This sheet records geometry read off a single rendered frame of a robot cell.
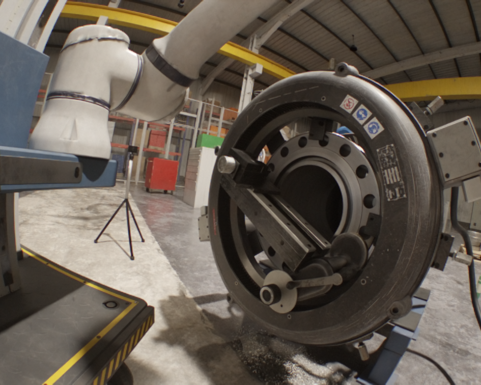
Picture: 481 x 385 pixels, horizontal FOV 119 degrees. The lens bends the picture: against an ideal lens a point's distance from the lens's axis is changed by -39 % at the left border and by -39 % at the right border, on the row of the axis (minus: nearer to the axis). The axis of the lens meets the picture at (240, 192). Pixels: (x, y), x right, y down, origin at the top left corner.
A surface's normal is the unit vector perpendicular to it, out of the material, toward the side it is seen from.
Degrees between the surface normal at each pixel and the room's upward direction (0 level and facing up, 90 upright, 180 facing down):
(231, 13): 133
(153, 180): 90
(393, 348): 90
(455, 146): 90
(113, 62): 89
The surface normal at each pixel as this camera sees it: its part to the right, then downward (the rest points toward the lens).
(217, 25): 0.24, 0.76
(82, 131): 0.78, -0.22
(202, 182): 0.51, 0.12
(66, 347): 0.15, -0.99
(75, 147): 0.78, 0.16
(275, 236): -0.78, -0.08
